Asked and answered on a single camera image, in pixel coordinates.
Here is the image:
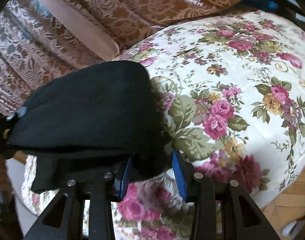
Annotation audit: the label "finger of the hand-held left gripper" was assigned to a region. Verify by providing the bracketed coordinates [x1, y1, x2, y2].
[6, 106, 29, 125]

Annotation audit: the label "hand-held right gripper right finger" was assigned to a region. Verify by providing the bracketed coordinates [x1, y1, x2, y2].
[171, 150, 280, 240]

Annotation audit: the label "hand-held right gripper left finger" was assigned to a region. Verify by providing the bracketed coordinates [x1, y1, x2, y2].
[24, 157, 133, 240]

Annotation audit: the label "black pants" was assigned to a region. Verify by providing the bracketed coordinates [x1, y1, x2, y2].
[6, 60, 175, 194]

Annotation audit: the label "person's left hand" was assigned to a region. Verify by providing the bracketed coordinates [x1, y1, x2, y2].
[0, 160, 13, 194]

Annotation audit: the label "floral bedspread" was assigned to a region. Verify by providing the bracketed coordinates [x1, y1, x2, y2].
[21, 10, 305, 240]

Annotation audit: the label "white round object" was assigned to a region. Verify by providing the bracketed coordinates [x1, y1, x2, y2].
[281, 220, 301, 237]

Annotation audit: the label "brown floral patterned curtain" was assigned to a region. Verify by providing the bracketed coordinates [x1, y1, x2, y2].
[0, 0, 262, 114]

